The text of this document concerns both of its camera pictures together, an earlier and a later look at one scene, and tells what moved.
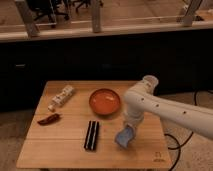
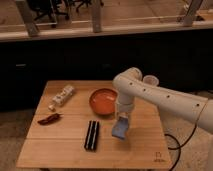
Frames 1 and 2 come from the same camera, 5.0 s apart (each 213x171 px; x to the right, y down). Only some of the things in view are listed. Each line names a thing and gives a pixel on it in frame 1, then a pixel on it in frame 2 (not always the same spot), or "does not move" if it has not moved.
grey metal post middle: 96,16 does not move
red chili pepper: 50,119 does not move
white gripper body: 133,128 → 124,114
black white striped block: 91,135 does not move
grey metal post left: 27,16 does not move
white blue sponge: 123,136 → 120,128
